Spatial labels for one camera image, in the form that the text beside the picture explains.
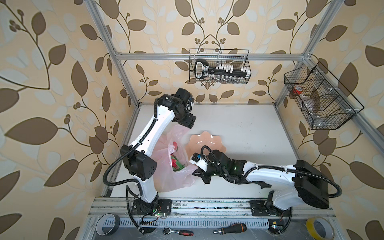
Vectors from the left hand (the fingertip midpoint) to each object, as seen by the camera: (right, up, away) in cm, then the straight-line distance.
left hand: (187, 120), depth 79 cm
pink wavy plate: (+4, -14, +17) cm, 23 cm away
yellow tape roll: (+63, -51, -9) cm, 82 cm away
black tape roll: (-38, -50, -8) cm, 63 cm away
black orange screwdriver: (+23, -49, -11) cm, 56 cm away
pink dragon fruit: (-6, -26, +5) cm, 27 cm away
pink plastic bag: (-9, -29, -8) cm, 31 cm away
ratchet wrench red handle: (-8, -51, -11) cm, 53 cm away
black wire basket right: (+69, +8, -5) cm, 70 cm away
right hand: (+3, -27, -4) cm, 28 cm away
